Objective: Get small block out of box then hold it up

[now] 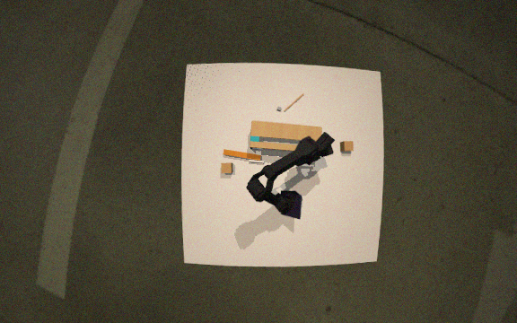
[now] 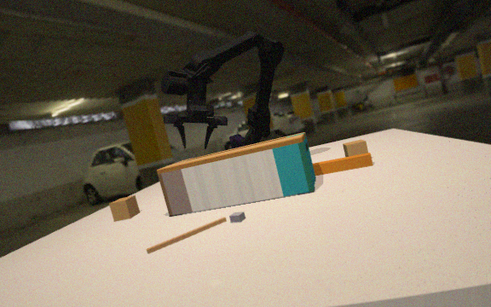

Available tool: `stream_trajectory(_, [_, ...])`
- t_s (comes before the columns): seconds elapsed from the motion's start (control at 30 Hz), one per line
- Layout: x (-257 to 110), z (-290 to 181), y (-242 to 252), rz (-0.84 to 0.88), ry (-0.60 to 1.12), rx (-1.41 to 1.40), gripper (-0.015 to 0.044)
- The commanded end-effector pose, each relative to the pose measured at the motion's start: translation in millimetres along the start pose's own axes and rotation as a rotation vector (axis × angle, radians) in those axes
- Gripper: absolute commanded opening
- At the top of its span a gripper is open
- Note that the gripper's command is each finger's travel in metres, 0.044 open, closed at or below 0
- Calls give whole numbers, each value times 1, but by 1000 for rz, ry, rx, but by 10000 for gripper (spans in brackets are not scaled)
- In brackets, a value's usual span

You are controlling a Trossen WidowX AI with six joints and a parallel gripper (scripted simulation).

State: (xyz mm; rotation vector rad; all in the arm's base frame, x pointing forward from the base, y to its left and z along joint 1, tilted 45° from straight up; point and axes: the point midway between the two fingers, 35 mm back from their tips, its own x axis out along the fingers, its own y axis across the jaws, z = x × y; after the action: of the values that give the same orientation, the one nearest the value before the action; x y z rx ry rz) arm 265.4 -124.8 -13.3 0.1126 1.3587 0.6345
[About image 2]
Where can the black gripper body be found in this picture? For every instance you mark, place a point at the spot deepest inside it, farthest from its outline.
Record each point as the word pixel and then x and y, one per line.
pixel 174 119

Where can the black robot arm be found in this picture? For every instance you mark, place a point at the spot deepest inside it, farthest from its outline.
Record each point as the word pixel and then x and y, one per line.
pixel 207 62

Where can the orange bar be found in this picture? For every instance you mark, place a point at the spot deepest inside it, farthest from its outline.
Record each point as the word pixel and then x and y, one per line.
pixel 343 164

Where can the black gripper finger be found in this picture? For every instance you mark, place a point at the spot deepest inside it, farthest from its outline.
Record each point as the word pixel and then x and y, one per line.
pixel 182 134
pixel 208 134

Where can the long thin wooden stick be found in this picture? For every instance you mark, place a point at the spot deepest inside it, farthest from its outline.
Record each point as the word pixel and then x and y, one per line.
pixel 185 236

